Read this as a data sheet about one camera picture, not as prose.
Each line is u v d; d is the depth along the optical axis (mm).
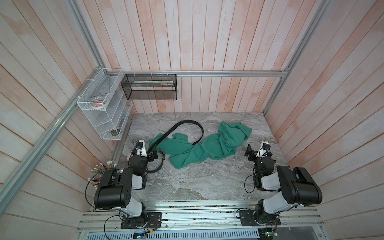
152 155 832
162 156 932
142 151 775
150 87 1050
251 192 686
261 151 765
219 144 963
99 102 742
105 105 725
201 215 762
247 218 730
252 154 812
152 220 728
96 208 441
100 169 763
